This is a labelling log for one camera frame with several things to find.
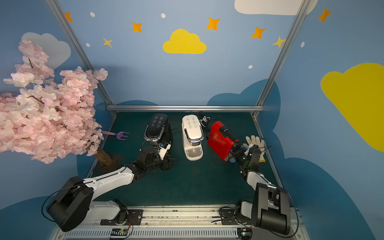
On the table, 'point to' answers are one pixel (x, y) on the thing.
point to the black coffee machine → (158, 130)
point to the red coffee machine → (221, 139)
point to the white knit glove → (256, 141)
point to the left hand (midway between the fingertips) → (174, 156)
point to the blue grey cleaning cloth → (231, 157)
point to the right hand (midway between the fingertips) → (234, 146)
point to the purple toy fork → (119, 135)
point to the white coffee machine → (192, 133)
